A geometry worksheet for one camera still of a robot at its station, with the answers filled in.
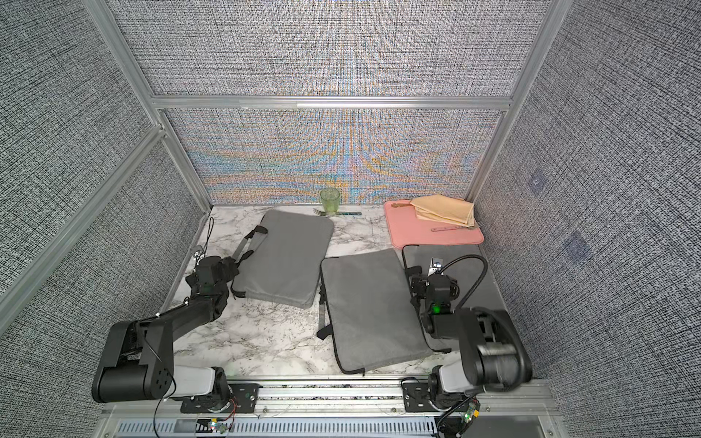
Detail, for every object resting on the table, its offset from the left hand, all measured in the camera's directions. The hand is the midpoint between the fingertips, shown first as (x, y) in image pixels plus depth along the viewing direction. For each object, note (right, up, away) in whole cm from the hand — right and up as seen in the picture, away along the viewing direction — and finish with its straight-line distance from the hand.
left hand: (217, 262), depth 90 cm
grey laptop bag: (+21, -1, +4) cm, 22 cm away
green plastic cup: (+36, +24, +22) cm, 49 cm away
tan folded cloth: (+85, +21, +27) cm, 91 cm away
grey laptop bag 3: (+77, +1, -12) cm, 78 cm away
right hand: (+72, -2, +2) cm, 72 cm away
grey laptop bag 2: (+51, -17, -6) cm, 54 cm away
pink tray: (+66, +12, +23) cm, 71 cm away
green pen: (+44, +18, +27) cm, 54 cm away
